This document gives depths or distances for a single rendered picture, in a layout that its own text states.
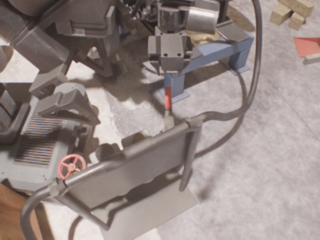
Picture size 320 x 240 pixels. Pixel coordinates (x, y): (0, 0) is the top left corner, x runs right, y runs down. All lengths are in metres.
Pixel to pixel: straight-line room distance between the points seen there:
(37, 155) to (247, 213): 0.90
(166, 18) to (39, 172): 0.69
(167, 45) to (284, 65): 1.34
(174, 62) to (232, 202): 0.77
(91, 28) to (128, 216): 0.87
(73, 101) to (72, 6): 0.10
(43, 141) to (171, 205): 0.59
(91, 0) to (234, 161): 1.02
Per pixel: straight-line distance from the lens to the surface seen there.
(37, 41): 0.27
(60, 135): 0.95
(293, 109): 1.47
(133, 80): 1.39
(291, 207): 1.19
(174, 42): 0.48
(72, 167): 0.58
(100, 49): 0.36
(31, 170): 0.93
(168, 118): 0.65
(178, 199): 1.04
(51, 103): 0.29
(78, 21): 0.26
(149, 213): 1.02
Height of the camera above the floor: 1.01
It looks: 54 degrees down
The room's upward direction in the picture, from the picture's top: 1 degrees counter-clockwise
